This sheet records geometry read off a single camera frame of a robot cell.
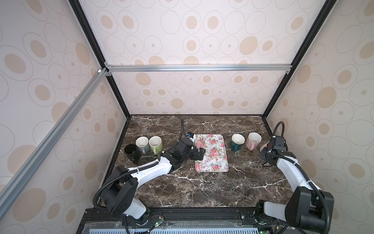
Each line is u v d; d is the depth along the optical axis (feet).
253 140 3.08
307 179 1.50
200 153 2.48
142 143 3.13
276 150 2.04
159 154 2.09
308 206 1.35
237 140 3.18
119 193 1.40
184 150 2.08
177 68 5.48
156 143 3.12
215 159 3.10
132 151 3.11
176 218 2.45
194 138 2.50
